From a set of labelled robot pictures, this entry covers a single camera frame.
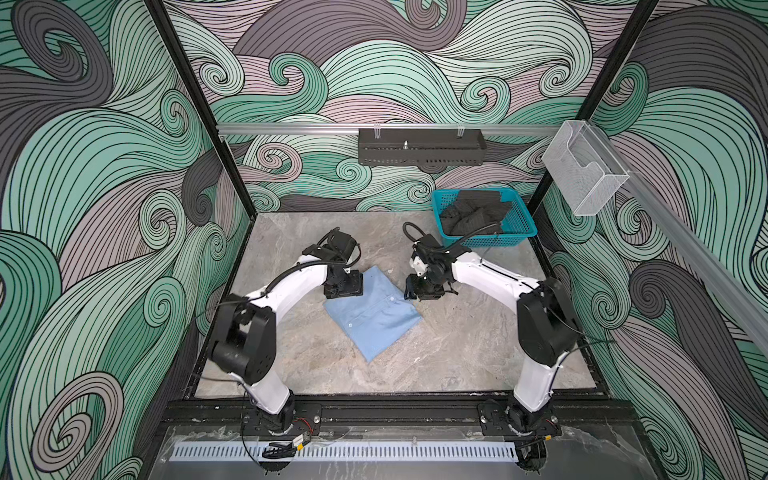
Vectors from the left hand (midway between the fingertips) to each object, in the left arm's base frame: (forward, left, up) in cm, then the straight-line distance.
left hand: (356, 290), depth 87 cm
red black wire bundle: (-38, +17, -12) cm, 44 cm away
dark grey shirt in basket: (+35, -43, 0) cm, 55 cm away
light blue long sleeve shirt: (-6, -7, -6) cm, 11 cm away
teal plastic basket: (+32, -60, -3) cm, 67 cm away
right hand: (0, -17, -2) cm, 17 cm away
